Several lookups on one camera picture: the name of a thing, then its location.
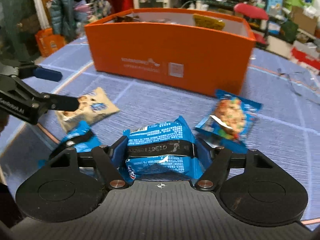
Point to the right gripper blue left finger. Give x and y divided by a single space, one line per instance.
117 151

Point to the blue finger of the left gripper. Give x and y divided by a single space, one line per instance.
62 102
47 74

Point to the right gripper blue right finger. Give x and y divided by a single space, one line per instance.
204 153

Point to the blue cookie packet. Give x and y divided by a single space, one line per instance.
230 121

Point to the blue Oreo packet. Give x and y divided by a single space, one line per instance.
82 138
166 147

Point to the cream cookie packet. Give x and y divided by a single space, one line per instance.
93 107

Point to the yellow snack bag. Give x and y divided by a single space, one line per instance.
208 22

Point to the teal puffer jacket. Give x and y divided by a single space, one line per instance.
62 18

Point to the orange cardboard box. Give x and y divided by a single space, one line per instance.
164 45

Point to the red folding chair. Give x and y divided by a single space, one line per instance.
255 13

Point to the brown cardboard box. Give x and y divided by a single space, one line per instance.
304 22

